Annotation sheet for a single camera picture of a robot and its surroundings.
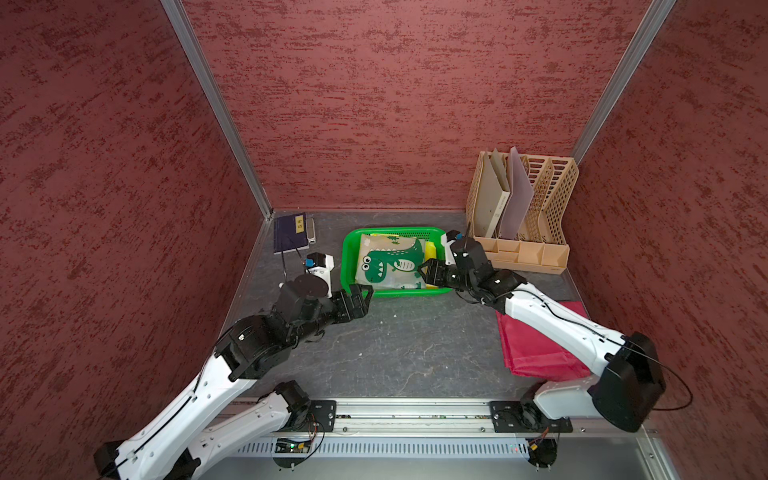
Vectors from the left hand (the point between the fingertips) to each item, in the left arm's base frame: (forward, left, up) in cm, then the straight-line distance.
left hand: (356, 300), depth 66 cm
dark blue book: (+43, +33, -28) cm, 60 cm away
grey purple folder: (+38, -48, -2) cm, 62 cm away
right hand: (+13, -17, -9) cm, 23 cm away
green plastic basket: (+26, +7, -19) cm, 33 cm away
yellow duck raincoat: (+29, -21, -20) cm, 41 cm away
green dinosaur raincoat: (+24, -7, -18) cm, 31 cm away
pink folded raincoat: (-4, -47, -23) cm, 53 cm away
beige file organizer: (+32, -60, -19) cm, 71 cm away
